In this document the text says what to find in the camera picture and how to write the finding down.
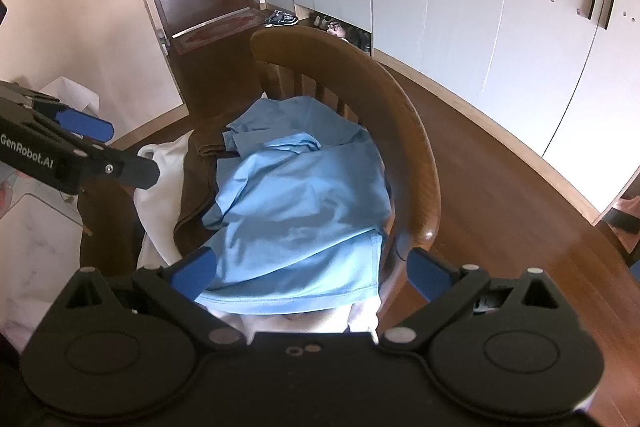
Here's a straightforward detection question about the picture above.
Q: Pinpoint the wooden armchair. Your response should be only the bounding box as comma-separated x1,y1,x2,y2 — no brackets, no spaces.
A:
79,26,443,338

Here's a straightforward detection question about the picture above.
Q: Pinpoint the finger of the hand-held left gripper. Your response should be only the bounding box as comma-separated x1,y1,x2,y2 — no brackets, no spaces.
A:
30,93,116,144
70,142,162,188

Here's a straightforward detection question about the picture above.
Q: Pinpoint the row of shoes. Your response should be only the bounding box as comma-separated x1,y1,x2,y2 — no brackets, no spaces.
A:
307,13,373,55

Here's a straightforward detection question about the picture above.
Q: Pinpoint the brown cloth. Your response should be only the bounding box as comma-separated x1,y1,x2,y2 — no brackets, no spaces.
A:
172,127,241,258

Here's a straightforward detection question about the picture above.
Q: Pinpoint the white sideboard cabinet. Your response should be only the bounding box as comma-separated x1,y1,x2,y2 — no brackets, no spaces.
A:
260,0,640,228

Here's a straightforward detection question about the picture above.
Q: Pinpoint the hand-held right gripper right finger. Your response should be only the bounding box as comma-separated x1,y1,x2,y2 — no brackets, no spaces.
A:
377,248,577,353

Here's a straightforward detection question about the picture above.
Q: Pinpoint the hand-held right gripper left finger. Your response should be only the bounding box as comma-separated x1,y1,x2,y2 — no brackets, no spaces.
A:
62,247,248,350

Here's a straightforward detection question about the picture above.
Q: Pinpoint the pair of blue sneakers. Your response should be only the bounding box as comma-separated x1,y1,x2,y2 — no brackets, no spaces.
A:
263,9,301,28

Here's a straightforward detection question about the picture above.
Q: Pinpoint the red doormat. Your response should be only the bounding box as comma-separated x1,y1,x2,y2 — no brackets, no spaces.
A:
172,8,273,56

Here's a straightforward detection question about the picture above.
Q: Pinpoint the light blue t-shirt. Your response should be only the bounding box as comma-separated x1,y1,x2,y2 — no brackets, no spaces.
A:
195,96,393,315

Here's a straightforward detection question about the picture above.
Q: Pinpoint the white paper bag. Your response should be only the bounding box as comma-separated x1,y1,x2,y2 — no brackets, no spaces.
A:
10,76,102,142

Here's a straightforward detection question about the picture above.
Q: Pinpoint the white cloth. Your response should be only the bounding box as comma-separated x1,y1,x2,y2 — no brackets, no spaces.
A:
132,129,382,344

